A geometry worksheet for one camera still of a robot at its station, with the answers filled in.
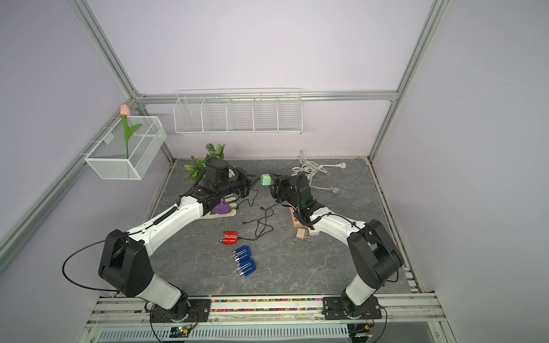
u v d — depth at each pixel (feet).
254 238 2.98
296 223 3.05
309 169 3.68
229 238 2.91
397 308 2.50
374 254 1.49
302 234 2.96
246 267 2.65
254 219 3.17
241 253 2.77
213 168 2.04
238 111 3.24
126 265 1.42
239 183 2.37
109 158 2.28
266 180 2.65
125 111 2.72
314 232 3.00
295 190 2.10
